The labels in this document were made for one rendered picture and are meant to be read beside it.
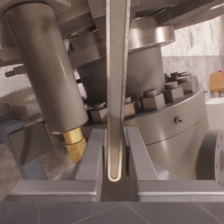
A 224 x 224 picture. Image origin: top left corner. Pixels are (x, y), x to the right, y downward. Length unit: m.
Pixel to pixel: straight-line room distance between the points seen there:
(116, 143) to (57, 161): 1.06
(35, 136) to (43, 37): 0.61
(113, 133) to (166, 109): 0.31
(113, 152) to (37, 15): 0.22
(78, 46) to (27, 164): 0.58
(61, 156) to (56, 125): 0.94
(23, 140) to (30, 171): 0.15
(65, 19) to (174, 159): 0.44
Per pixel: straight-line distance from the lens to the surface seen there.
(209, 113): 4.38
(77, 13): 0.36
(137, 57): 0.55
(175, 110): 0.48
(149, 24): 0.52
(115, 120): 0.15
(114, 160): 0.17
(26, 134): 0.82
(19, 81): 1.09
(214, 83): 5.00
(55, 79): 0.27
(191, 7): 0.51
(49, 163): 1.19
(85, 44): 0.50
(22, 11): 0.29
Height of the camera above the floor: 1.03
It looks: 43 degrees down
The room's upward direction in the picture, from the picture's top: 88 degrees clockwise
